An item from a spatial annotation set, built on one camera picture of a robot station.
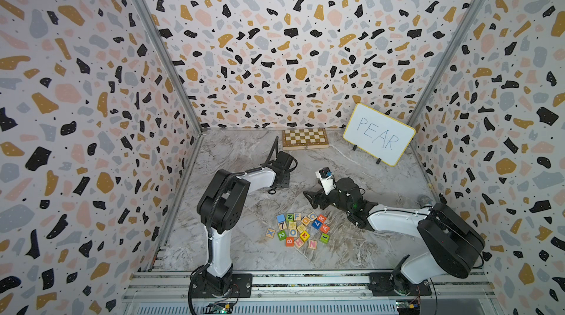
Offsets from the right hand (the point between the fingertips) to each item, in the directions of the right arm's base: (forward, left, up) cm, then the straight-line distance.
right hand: (312, 188), depth 86 cm
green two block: (-15, +12, -10) cm, 21 cm away
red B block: (-17, +8, -11) cm, 22 cm away
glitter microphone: (0, -47, -9) cm, 48 cm away
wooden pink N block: (-18, 0, -10) cm, 21 cm away
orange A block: (-12, -5, -10) cm, 16 cm away
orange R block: (-8, -4, -10) cm, 14 cm away
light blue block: (-9, +13, -9) cm, 18 cm away
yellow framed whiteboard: (+29, -33, 0) cm, 44 cm away
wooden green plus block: (-12, +4, -10) cm, 16 cm away
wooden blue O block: (-14, +7, -11) cm, 19 cm away
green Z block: (-8, +9, -9) cm, 15 cm away
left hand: (+10, +13, -10) cm, 19 cm away
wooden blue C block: (-7, 0, -11) cm, 13 cm away
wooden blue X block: (-14, +16, -10) cm, 24 cm away
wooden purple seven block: (-12, +12, -10) cm, 19 cm away
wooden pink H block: (-18, +5, -11) cm, 21 cm away
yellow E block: (-15, +3, -10) cm, 18 cm away
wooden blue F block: (-7, +6, -10) cm, 14 cm away
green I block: (-16, -5, -10) cm, 19 cm away
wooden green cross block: (-11, +8, -10) cm, 17 cm away
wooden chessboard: (+33, +3, -8) cm, 34 cm away
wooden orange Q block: (-9, +3, -10) cm, 14 cm away
